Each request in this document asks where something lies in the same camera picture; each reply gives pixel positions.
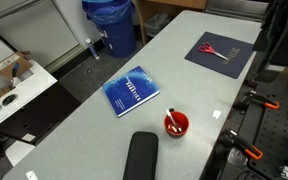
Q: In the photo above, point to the red and black mug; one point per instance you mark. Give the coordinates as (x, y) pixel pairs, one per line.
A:
(181, 121)

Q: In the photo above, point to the blue robotics book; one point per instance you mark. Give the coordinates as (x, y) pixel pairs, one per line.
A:
(130, 90)

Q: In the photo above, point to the black zippered pouch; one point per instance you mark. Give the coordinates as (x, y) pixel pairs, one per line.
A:
(142, 157)

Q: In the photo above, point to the wooden desk cabinet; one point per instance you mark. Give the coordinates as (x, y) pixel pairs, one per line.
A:
(148, 8)

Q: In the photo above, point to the white spray bottle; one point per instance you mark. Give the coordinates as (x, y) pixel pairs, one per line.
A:
(92, 49)

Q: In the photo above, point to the blue trash bin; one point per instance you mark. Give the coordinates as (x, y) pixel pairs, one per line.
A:
(113, 19)

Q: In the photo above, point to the orange black clamp near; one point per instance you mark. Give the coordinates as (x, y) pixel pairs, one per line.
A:
(231, 138)

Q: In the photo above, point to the orange black clamp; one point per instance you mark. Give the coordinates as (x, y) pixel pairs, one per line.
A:
(253, 95)
(231, 138)

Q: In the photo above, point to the navy Penn folder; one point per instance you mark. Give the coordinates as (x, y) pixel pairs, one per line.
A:
(222, 54)

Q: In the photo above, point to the white side table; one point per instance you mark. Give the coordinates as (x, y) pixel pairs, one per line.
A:
(26, 90)

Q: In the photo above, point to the orange black clamp far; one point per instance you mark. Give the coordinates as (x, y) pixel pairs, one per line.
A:
(253, 95)

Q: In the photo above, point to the open cardboard box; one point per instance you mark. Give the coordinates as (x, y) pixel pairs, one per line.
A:
(15, 65)

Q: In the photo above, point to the black monitor stand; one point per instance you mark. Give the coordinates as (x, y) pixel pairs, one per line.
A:
(271, 45)

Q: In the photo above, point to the red handled scissors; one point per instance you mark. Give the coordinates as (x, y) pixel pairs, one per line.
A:
(207, 48)

